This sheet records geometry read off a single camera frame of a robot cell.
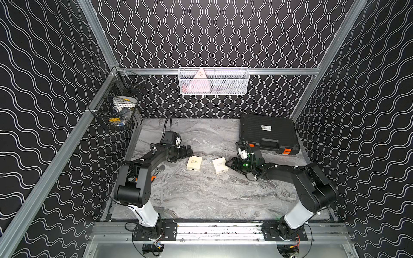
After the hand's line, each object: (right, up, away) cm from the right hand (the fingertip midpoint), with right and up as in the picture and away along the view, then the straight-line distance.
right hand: (228, 165), depth 92 cm
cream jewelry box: (-5, 0, +1) cm, 5 cm away
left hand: (-24, +7, +1) cm, 26 cm away
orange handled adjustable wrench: (-41, -3, +3) cm, 41 cm away
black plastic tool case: (+29, +18, +13) cm, 37 cm away
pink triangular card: (-16, +46, -3) cm, 49 cm away
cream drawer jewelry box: (-20, 0, +3) cm, 20 cm away
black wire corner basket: (-60, +32, -9) cm, 69 cm away
